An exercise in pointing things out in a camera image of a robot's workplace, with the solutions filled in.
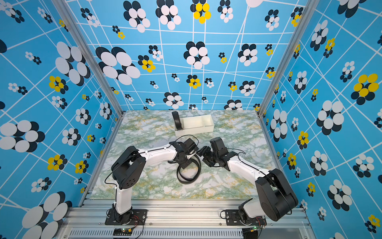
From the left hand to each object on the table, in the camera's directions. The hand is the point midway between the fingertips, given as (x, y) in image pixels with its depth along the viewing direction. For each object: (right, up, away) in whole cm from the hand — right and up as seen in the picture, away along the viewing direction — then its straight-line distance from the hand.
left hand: (187, 161), depth 93 cm
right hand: (+8, +6, -7) cm, 12 cm away
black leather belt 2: (-2, -9, -9) cm, 13 cm away
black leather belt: (-7, +26, +3) cm, 27 cm away
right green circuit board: (+31, -29, -23) cm, 48 cm away
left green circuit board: (-31, -29, -21) cm, 48 cm away
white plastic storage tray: (+6, +24, +17) cm, 29 cm away
